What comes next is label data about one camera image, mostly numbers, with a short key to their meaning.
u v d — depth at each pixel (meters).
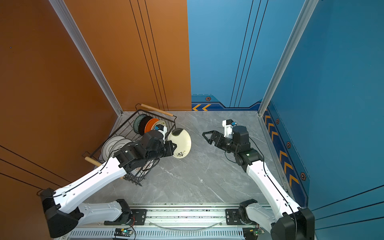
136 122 0.99
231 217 0.73
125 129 0.97
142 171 0.59
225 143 0.65
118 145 0.85
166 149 0.62
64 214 0.40
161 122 0.99
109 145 0.85
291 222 0.37
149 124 0.95
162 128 0.66
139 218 0.74
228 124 0.69
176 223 0.73
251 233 0.70
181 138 0.76
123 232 0.71
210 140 0.66
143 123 0.95
